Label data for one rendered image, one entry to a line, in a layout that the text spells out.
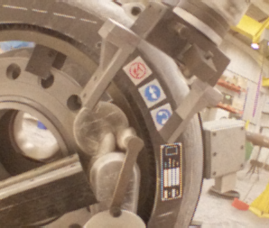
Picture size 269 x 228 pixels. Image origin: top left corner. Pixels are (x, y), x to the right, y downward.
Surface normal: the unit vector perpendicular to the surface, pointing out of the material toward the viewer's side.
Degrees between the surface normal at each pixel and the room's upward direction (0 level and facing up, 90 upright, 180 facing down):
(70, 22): 90
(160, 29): 114
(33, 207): 90
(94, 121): 90
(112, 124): 90
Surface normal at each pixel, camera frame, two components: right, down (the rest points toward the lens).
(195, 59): -0.77, -0.37
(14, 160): 0.36, -0.13
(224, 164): 0.21, 0.04
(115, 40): 0.33, 0.50
